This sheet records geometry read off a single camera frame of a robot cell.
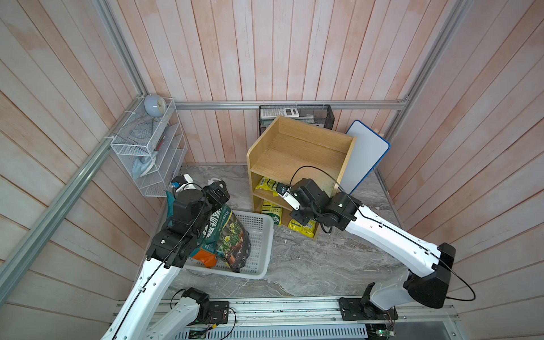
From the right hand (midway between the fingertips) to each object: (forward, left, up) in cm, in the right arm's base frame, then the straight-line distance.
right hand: (295, 202), depth 75 cm
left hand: (-2, +26, +8) cm, 28 cm away
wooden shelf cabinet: (+18, +2, +8) cm, 20 cm away
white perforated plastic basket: (0, +14, -20) cm, 25 cm away
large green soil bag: (-12, +26, -7) cm, 29 cm away
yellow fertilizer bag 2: (+8, +8, -19) cm, 22 cm away
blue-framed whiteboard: (+20, -30, +7) cm, 37 cm away
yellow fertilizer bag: (+11, +10, -3) cm, 15 cm away
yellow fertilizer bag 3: (-1, -7, -20) cm, 21 cm away
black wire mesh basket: (+48, -15, +5) cm, 50 cm away
